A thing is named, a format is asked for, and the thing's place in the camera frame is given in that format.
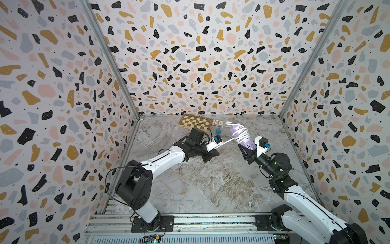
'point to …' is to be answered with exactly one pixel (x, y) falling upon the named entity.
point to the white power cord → (240, 135)
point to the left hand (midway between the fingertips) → (219, 152)
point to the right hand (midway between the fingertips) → (245, 142)
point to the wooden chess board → (191, 122)
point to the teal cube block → (218, 130)
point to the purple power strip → (249, 144)
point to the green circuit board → (153, 239)
